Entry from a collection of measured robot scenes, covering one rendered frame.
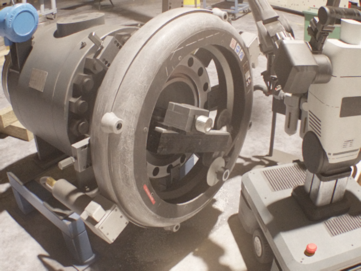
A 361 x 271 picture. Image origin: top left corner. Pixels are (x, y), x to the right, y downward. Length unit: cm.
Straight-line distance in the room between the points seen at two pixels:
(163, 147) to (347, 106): 59
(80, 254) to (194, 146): 69
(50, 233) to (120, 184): 83
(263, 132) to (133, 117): 162
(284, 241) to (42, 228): 113
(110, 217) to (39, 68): 67
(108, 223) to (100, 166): 17
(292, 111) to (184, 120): 99
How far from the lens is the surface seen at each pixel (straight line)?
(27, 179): 170
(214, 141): 126
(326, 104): 116
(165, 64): 99
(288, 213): 140
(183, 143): 111
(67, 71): 128
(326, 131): 120
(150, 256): 157
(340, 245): 132
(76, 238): 148
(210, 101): 144
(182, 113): 102
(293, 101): 189
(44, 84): 138
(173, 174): 137
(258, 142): 235
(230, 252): 158
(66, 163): 101
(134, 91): 94
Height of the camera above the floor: 116
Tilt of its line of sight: 28 degrees down
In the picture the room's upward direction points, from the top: 1 degrees counter-clockwise
